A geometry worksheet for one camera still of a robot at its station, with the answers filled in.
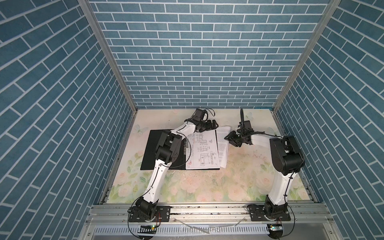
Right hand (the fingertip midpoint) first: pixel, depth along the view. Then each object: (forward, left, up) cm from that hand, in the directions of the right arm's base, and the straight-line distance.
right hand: (225, 137), depth 101 cm
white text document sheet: (+2, +2, 0) cm, 3 cm away
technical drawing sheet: (-10, +15, -2) cm, 19 cm away
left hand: (+8, +8, +2) cm, 11 cm away
